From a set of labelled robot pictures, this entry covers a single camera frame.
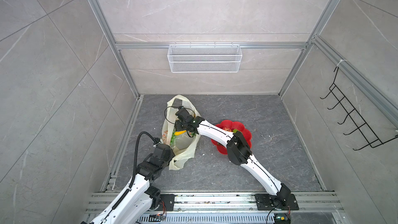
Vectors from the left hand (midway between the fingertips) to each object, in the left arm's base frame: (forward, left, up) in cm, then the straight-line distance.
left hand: (172, 150), depth 83 cm
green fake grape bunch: (+8, +1, -6) cm, 10 cm away
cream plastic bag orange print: (+7, -5, -8) cm, 12 cm away
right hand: (+20, -1, -4) cm, 20 cm away
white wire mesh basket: (+53, -20, +22) cm, 61 cm away
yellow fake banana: (+13, -3, -4) cm, 14 cm away
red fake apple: (+13, -32, -1) cm, 34 cm away
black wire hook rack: (-10, -82, +27) cm, 87 cm away
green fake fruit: (+5, -34, +10) cm, 36 cm away
